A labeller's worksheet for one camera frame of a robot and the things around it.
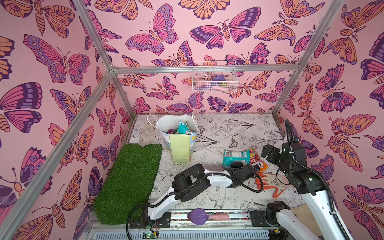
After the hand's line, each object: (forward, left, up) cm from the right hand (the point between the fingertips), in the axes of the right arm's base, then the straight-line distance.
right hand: (272, 148), depth 71 cm
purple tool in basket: (+47, +22, +9) cm, 52 cm away
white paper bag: (+6, +45, -7) cm, 46 cm away
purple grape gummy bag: (+20, +53, -11) cm, 58 cm away
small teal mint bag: (+8, +16, -21) cm, 28 cm away
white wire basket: (+47, +25, +10) cm, 54 cm away
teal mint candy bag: (+12, +44, +1) cm, 45 cm away
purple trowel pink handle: (-25, +36, -23) cm, 49 cm away
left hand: (+3, +10, -22) cm, 24 cm away
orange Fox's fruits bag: (+5, +1, -21) cm, 21 cm away
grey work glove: (+26, +72, -23) cm, 80 cm away
